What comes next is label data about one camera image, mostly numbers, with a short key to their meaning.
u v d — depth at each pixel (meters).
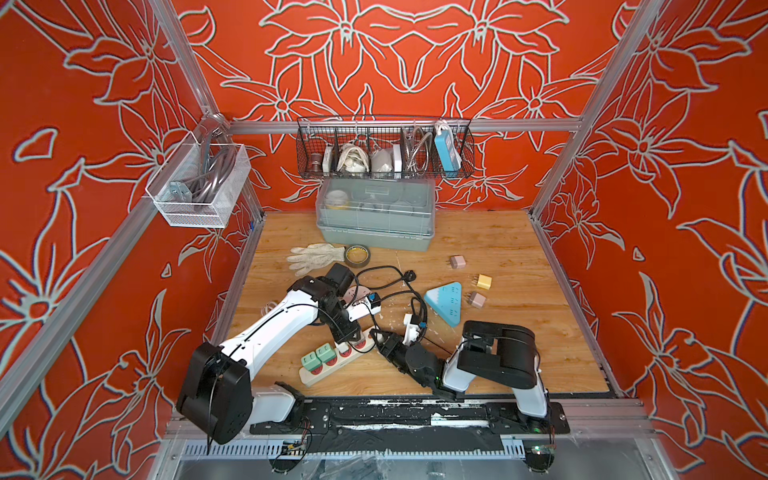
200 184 0.78
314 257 1.04
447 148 0.86
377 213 0.98
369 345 0.80
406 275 0.99
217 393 0.40
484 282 0.98
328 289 0.60
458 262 1.02
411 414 0.74
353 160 0.90
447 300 0.92
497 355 0.51
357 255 1.06
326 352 0.76
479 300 0.93
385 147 0.96
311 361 0.75
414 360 0.67
